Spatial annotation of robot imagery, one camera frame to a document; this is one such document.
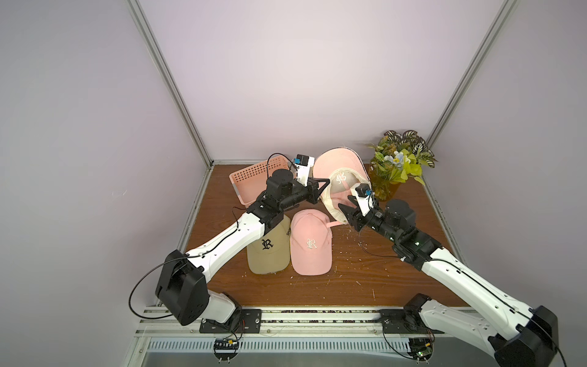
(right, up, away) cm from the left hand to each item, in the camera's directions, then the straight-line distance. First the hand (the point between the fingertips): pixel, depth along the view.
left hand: (332, 182), depth 70 cm
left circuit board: (-34, -54, +1) cm, 64 cm away
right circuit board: (+28, -52, -1) cm, 59 cm away
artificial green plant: (+29, +10, +18) cm, 35 cm away
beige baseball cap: (-22, -28, +16) cm, 39 cm away
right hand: (+5, -4, 0) cm, 7 cm away
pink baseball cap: (-6, -23, +13) cm, 27 cm away
